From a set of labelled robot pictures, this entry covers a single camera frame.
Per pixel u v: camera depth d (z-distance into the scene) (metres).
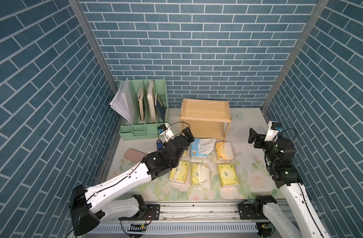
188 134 0.62
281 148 0.51
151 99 0.93
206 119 0.87
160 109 1.11
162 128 0.60
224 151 0.93
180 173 0.84
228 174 0.82
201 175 0.82
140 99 0.98
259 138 0.64
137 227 0.72
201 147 0.91
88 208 0.38
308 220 0.42
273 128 0.59
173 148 0.49
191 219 0.73
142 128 1.02
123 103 0.90
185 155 0.91
